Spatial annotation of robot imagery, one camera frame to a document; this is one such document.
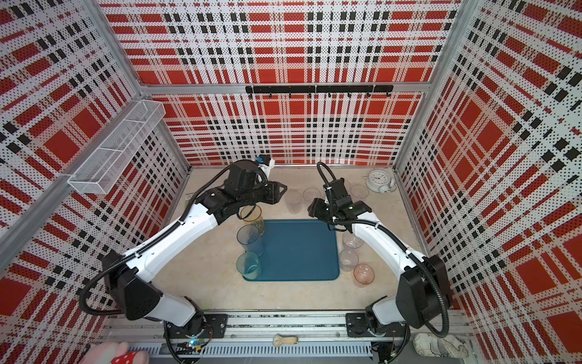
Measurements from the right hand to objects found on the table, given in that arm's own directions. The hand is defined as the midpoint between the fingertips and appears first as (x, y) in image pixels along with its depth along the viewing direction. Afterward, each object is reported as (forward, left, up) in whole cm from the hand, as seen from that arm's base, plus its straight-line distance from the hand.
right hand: (316, 210), depth 83 cm
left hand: (+2, +11, +11) cm, 16 cm away
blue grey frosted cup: (-4, +27, -12) cm, 30 cm away
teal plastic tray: (-8, +7, -17) cm, 20 cm away
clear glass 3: (+18, +2, -13) cm, 22 cm away
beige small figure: (-39, +13, -14) cm, 44 cm away
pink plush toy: (-42, +61, -10) cm, 75 cm away
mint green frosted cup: (-15, +26, -14) cm, 33 cm away
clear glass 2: (-5, -15, -17) cm, 23 cm away
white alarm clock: (+27, -32, -14) cm, 44 cm away
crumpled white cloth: (-40, -34, -13) cm, 54 cm away
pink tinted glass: (-19, -17, -16) cm, 30 cm away
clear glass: (-12, -13, -16) cm, 24 cm away
